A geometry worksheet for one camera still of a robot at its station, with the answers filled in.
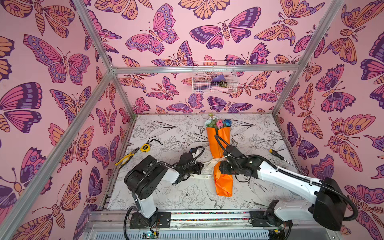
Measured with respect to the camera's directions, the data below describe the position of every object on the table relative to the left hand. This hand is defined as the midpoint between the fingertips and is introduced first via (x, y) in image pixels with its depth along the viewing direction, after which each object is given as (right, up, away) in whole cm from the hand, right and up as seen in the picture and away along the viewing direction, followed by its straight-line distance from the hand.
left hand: (205, 164), depth 91 cm
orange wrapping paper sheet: (+10, -8, -8) cm, 15 cm away
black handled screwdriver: (+48, +4, +3) cm, 48 cm away
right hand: (+8, +2, -10) cm, 13 cm away
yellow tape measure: (-39, +9, +8) cm, 41 cm away
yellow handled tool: (-50, +3, +4) cm, 51 cm away
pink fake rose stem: (+11, +25, +15) cm, 31 cm away
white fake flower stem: (+5, +26, +17) cm, 32 cm away
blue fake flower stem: (+16, +26, +15) cm, 34 cm away
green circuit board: (-29, -30, -19) cm, 45 cm away
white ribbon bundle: (+2, -2, -2) cm, 3 cm away
